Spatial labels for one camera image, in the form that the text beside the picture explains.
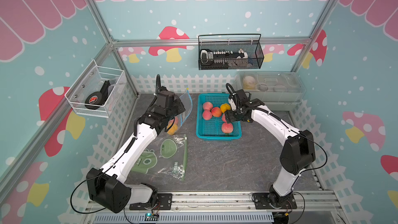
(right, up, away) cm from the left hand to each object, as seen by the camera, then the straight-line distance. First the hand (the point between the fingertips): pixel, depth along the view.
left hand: (182, 105), depth 78 cm
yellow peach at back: (+25, 0, +26) cm, 36 cm away
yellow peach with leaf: (-5, -12, +3) cm, 14 cm away
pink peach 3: (+13, -5, +21) cm, 26 cm away
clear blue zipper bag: (+1, +3, +8) cm, 9 cm away
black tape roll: (-39, +2, -8) cm, 40 cm away
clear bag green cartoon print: (-10, -29, +10) cm, 32 cm away
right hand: (+27, -6, +11) cm, 30 cm away
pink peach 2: (+14, 0, +28) cm, 31 cm away
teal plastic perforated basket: (+16, -15, +21) cm, 31 cm away
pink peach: (+25, -13, +16) cm, 33 cm away
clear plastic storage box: (+59, +10, +21) cm, 63 cm away
